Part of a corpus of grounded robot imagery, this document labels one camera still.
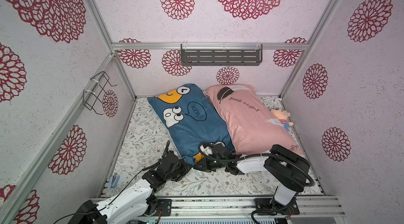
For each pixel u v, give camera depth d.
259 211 0.73
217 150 0.70
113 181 0.80
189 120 0.97
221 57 1.00
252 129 0.86
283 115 1.00
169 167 0.63
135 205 0.58
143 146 0.95
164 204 0.77
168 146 0.67
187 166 0.82
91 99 0.76
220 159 0.70
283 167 0.47
